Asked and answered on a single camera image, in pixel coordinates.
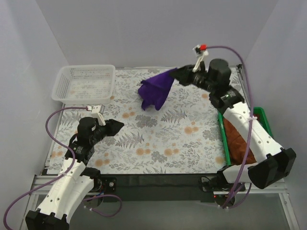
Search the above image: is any purple towel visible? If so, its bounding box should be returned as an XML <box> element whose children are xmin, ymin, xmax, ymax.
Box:
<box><xmin>138</xmin><ymin>68</ymin><xmax>177</xmax><ymax>111</ymax></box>

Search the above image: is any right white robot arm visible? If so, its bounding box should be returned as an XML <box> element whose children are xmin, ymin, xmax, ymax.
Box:
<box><xmin>170</xmin><ymin>59</ymin><xmax>296</xmax><ymax>189</ymax></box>

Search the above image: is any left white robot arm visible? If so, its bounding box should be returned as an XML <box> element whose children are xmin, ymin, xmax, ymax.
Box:
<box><xmin>25</xmin><ymin>117</ymin><xmax>124</xmax><ymax>230</ymax></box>

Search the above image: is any white plastic basket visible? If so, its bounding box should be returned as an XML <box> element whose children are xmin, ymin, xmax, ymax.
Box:
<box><xmin>51</xmin><ymin>65</ymin><xmax>116</xmax><ymax>105</ymax></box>

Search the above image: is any green plastic bin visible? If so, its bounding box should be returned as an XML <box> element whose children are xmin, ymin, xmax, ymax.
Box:
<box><xmin>218</xmin><ymin>107</ymin><xmax>272</xmax><ymax>165</ymax></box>

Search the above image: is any floral table mat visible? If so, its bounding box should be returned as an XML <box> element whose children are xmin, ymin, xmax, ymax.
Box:
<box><xmin>47</xmin><ymin>67</ymin><xmax>248</xmax><ymax>175</ymax></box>

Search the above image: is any brown towel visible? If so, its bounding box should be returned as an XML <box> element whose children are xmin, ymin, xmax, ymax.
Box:
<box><xmin>223</xmin><ymin>118</ymin><xmax>247</xmax><ymax>165</ymax></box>

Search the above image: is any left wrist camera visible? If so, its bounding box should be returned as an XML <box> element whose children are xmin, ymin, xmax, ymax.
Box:
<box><xmin>87</xmin><ymin>104</ymin><xmax>106</xmax><ymax>126</ymax></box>

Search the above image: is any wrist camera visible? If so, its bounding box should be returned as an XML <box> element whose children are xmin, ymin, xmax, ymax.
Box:
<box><xmin>87</xmin><ymin>104</ymin><xmax>106</xmax><ymax>126</ymax></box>
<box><xmin>192</xmin><ymin>44</ymin><xmax>209</xmax><ymax>72</ymax></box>

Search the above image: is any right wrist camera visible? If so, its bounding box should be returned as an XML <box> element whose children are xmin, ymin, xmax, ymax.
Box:
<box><xmin>192</xmin><ymin>44</ymin><xmax>209</xmax><ymax>72</ymax></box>

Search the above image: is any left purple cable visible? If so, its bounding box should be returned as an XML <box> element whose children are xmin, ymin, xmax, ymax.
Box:
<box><xmin>3</xmin><ymin>105</ymin><xmax>123</xmax><ymax>228</ymax></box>

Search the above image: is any purple cable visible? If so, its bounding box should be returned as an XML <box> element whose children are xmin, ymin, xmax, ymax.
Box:
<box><xmin>3</xmin><ymin>105</ymin><xmax>123</xmax><ymax>228</ymax></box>
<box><xmin>207</xmin><ymin>45</ymin><xmax>256</xmax><ymax>210</ymax></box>

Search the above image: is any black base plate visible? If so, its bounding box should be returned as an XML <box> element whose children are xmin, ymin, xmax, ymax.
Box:
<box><xmin>95</xmin><ymin>173</ymin><xmax>248</xmax><ymax>203</ymax></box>

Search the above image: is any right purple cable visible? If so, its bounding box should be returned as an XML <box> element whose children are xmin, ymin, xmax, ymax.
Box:
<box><xmin>207</xmin><ymin>45</ymin><xmax>256</xmax><ymax>210</ymax></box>

